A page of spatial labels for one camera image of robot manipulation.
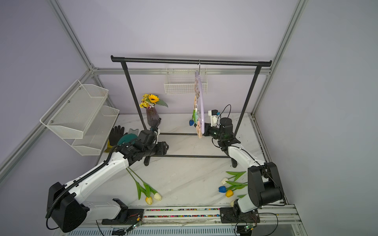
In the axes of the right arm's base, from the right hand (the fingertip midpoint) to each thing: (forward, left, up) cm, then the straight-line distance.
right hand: (197, 127), depth 83 cm
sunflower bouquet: (+20, +30, +4) cm, 36 cm away
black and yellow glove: (+11, +61, -21) cm, 65 cm away
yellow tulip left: (-34, +27, -19) cm, 47 cm away
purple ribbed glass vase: (+18, +31, -9) cm, 37 cm away
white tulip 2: (-23, -20, -23) cm, 38 cm away
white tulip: (-32, +23, -20) cm, 44 cm away
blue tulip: (+11, +4, -7) cm, 13 cm away
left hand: (-11, +20, -5) cm, 23 cm away
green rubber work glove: (+8, +50, -19) cm, 54 cm away
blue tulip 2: (-29, -13, -21) cm, 38 cm away
